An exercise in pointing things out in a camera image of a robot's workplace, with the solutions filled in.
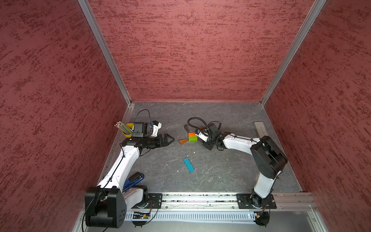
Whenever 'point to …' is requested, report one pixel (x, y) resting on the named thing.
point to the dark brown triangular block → (186, 128)
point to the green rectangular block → (192, 138)
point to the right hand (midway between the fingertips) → (206, 142)
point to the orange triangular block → (182, 141)
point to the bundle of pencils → (123, 127)
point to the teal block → (189, 165)
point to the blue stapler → (133, 180)
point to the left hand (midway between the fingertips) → (168, 143)
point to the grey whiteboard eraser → (261, 129)
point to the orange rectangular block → (192, 134)
